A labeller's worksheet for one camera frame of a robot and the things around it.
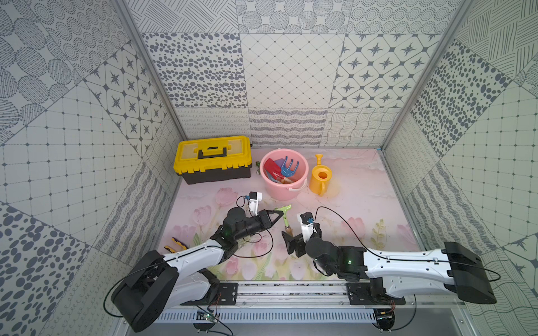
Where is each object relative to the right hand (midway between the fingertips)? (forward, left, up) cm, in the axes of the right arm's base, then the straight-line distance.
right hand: (293, 229), depth 75 cm
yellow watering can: (+30, -14, -6) cm, 34 cm away
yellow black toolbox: (+31, +36, +4) cm, 48 cm away
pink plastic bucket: (+21, +5, -6) cm, 22 cm away
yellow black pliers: (-1, +47, -13) cm, 49 cm away
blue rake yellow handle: (+30, +3, -4) cm, 31 cm away
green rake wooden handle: (+6, +3, +3) cm, 8 cm away
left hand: (+6, +4, +5) cm, 9 cm away
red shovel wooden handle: (+30, +7, -3) cm, 31 cm away
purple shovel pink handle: (+34, +6, -1) cm, 34 cm away
